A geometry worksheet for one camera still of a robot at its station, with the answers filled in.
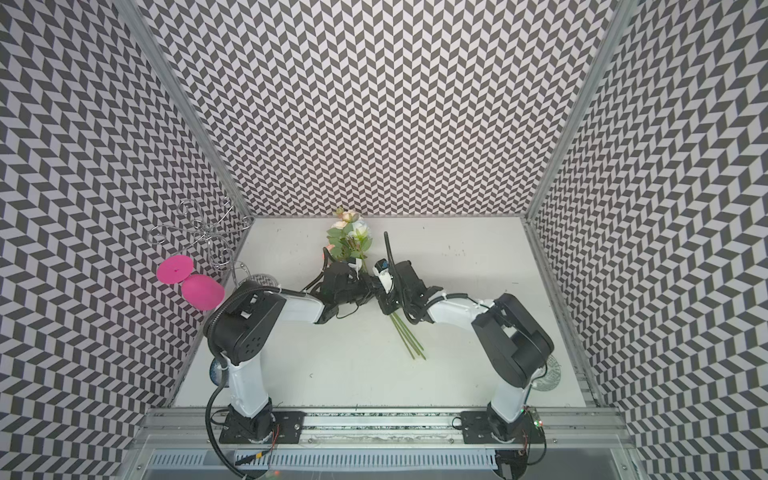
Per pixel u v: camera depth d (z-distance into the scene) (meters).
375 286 0.87
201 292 0.69
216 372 0.77
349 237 1.00
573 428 0.75
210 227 1.02
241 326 0.51
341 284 0.78
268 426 0.68
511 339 0.48
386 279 0.81
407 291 0.71
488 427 0.65
